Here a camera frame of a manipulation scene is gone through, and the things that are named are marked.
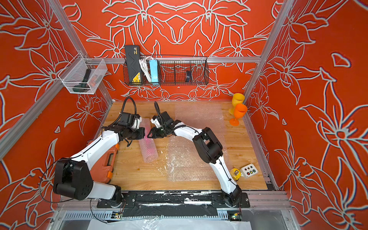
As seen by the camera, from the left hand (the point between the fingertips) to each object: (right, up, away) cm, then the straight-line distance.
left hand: (145, 132), depth 87 cm
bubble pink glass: (+3, -8, -3) cm, 9 cm away
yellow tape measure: (+54, -22, -8) cm, 59 cm away
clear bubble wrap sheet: (+37, +11, +23) cm, 45 cm away
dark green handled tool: (-34, +28, -6) cm, 45 cm away
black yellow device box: (-9, +38, +3) cm, 39 cm away
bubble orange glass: (+25, -18, -2) cm, 31 cm away
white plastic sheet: (+14, -42, -20) cm, 48 cm away
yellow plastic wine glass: (+65, +23, +16) cm, 71 cm away
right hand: (0, -3, +1) cm, 3 cm away
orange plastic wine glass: (+62, +14, +5) cm, 63 cm away
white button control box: (+61, -21, -8) cm, 65 cm away
